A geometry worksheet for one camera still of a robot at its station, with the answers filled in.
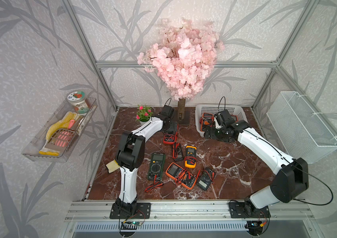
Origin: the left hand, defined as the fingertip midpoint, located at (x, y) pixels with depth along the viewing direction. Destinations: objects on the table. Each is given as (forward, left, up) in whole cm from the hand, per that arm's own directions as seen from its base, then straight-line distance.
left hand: (169, 127), depth 99 cm
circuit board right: (-55, -44, -8) cm, 70 cm away
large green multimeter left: (-26, +7, -5) cm, 27 cm away
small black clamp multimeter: (-17, -6, -3) cm, 18 cm away
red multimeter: (+11, -49, -1) cm, 50 cm away
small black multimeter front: (-33, -21, -3) cm, 40 cm away
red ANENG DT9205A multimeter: (-8, -2, -3) cm, 9 cm away
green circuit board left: (-54, +17, -10) cm, 57 cm away
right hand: (-12, -25, +9) cm, 29 cm away
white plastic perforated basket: (+16, -49, +1) cm, 52 cm away
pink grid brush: (-28, +42, +27) cm, 58 cm away
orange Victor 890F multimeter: (+7, -27, -1) cm, 28 cm away
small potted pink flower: (+6, +17, +5) cm, 19 cm away
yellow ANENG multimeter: (-20, -14, -4) cm, 25 cm away
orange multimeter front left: (-30, -5, -3) cm, 30 cm away
